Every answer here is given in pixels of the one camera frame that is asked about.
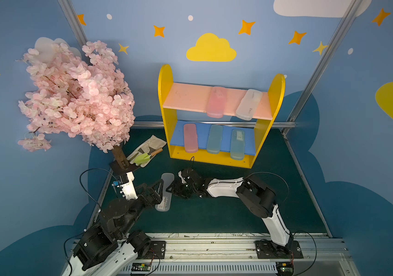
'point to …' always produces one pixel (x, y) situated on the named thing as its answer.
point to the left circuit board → (141, 268)
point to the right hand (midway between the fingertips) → (170, 190)
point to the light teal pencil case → (237, 144)
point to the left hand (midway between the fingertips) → (155, 180)
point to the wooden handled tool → (156, 152)
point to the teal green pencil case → (215, 139)
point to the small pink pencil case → (191, 141)
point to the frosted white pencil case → (166, 202)
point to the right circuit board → (285, 268)
